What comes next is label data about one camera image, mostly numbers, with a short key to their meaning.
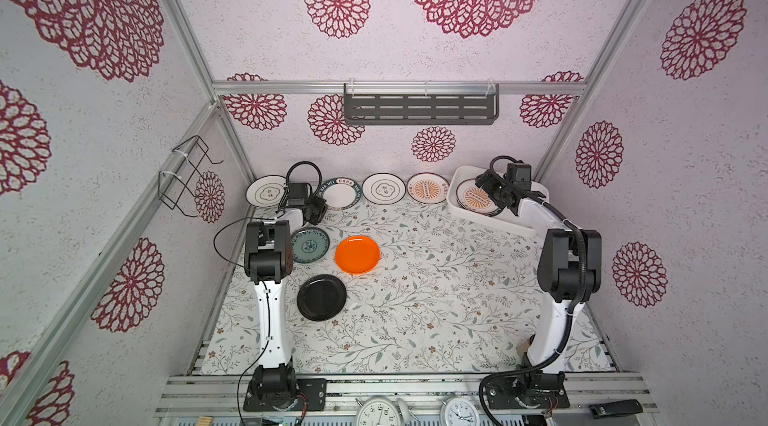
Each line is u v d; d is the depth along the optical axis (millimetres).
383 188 1200
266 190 1178
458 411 687
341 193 1193
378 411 687
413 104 968
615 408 689
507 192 874
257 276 637
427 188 1203
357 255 997
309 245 1029
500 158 877
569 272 549
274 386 649
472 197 1137
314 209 1001
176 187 747
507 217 1036
